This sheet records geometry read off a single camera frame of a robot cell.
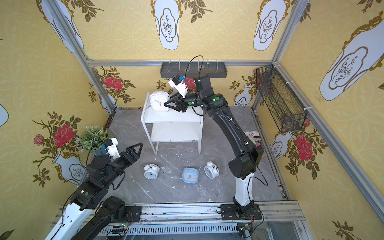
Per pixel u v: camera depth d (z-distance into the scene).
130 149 0.61
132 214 0.73
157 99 0.67
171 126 0.90
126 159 0.60
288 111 0.82
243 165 0.46
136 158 0.61
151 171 0.80
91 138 0.81
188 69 0.91
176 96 0.67
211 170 0.80
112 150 0.62
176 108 0.64
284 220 0.76
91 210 0.50
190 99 0.61
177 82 0.59
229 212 0.74
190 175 0.81
